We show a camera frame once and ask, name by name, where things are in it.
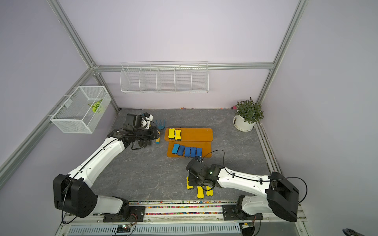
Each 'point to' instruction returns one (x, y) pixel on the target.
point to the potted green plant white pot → (248, 113)
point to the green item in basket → (95, 105)
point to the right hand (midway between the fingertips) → (189, 180)
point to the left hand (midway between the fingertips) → (161, 133)
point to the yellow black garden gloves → (143, 143)
